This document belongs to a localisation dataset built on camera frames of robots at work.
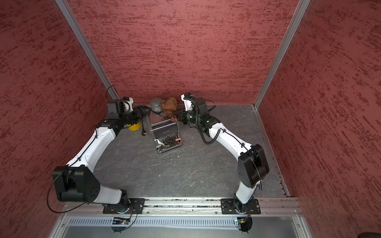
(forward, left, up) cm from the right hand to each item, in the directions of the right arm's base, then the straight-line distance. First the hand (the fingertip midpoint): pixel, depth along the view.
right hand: (171, 116), depth 78 cm
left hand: (+4, +14, -2) cm, 15 cm away
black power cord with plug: (+2, +21, -19) cm, 29 cm away
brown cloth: (+2, +1, +6) cm, 7 cm away
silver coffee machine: (-7, +4, -4) cm, 9 cm away
